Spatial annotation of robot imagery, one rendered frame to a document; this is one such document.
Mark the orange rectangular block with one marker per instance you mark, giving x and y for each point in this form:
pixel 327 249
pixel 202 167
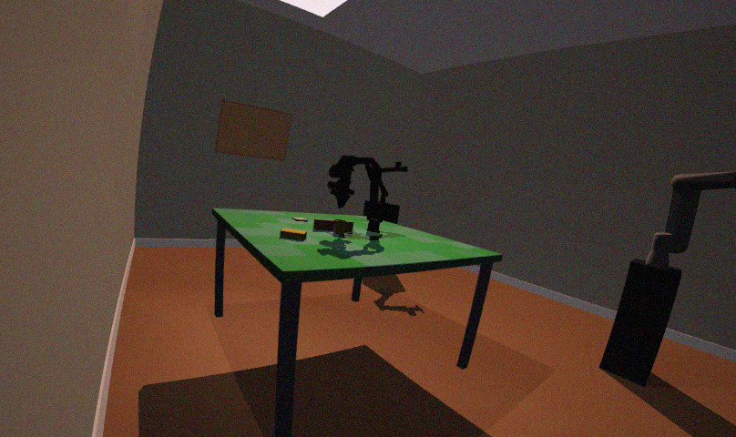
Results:
pixel 293 234

